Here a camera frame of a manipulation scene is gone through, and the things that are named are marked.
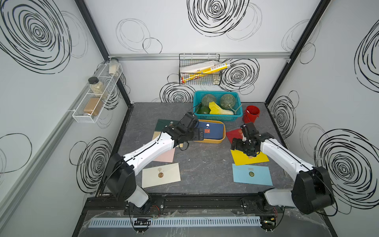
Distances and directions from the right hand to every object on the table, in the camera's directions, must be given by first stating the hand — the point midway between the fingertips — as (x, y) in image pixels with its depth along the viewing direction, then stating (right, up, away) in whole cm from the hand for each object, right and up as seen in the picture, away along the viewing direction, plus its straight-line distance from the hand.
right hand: (238, 149), depth 86 cm
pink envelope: (-43, -5, +2) cm, 43 cm away
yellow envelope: (+4, -7, +6) cm, 10 cm away
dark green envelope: (-49, +14, +23) cm, 56 cm away
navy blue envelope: (-13, +9, +15) cm, 22 cm away
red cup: (+14, +21, +16) cm, 30 cm away
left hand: (-25, +10, -3) cm, 27 cm away
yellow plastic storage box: (-13, +3, +11) cm, 17 cm away
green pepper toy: (-19, +24, +20) cm, 36 cm away
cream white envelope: (-45, -15, -1) cm, 48 cm away
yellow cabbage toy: (-10, +24, +19) cm, 32 cm away
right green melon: (-1, +30, +23) cm, 37 cm away
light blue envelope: (+8, -15, -1) cm, 16 cm away
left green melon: (-16, +32, +23) cm, 43 cm away
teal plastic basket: (-23, +35, +31) cm, 52 cm away
